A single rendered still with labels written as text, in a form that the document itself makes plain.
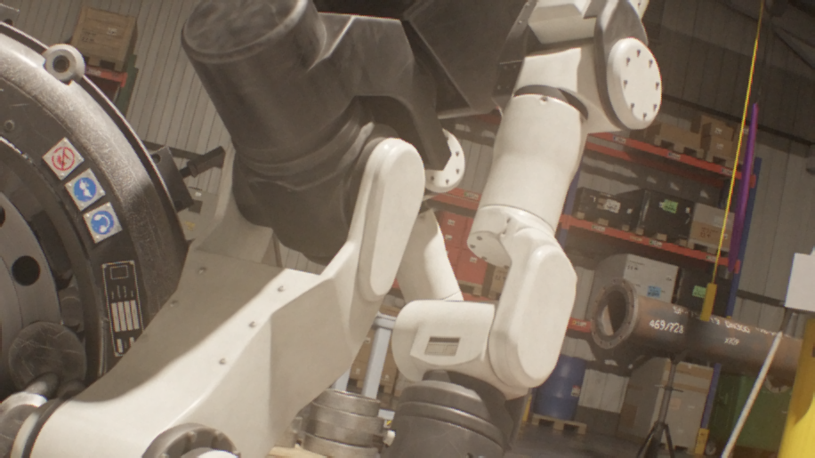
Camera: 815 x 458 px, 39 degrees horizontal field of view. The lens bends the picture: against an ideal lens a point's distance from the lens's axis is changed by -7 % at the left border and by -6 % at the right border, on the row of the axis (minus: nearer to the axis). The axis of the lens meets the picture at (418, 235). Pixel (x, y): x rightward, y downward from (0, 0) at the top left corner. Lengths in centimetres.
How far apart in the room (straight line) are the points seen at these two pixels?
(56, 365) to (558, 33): 65
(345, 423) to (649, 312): 310
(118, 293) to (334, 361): 32
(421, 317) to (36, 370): 54
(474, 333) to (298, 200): 24
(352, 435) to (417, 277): 434
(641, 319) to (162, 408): 725
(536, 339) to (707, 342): 761
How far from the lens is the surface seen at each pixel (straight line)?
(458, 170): 143
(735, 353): 871
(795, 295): 449
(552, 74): 102
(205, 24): 102
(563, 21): 106
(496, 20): 118
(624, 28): 105
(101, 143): 131
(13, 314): 143
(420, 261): 143
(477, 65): 117
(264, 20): 99
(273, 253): 136
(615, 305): 835
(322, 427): 574
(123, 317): 130
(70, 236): 136
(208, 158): 145
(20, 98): 131
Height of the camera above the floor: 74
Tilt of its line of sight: 5 degrees up
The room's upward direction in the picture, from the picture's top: 13 degrees clockwise
